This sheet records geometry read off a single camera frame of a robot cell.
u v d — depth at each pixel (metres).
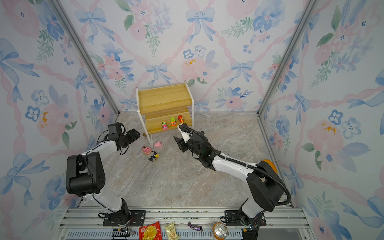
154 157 0.92
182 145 0.72
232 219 0.73
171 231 0.69
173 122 0.90
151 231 0.70
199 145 0.63
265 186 0.44
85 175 0.49
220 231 0.62
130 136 0.86
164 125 0.88
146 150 0.95
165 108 0.77
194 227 0.71
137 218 0.73
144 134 1.04
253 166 0.47
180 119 0.92
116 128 0.75
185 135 0.70
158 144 1.00
